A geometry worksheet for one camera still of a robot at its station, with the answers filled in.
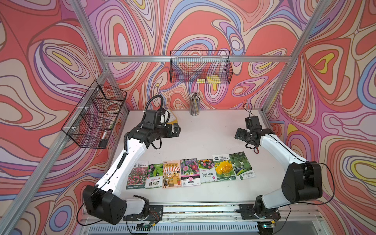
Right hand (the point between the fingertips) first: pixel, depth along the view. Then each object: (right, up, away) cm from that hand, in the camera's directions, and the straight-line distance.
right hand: (245, 140), depth 89 cm
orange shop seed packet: (-45, -20, -3) cm, 50 cm away
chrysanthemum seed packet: (-34, -19, -2) cm, 39 cm away
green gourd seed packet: (-2, -17, -1) cm, 17 cm away
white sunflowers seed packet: (-23, -19, -1) cm, 30 cm away
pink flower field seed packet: (-66, -21, -3) cm, 69 cm away
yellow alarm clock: (-47, +14, +23) cm, 54 cm away
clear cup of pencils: (-30, +25, +19) cm, 44 cm away
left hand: (-42, +7, -12) cm, 44 cm away
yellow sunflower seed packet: (-13, -17, -1) cm, 21 cm away
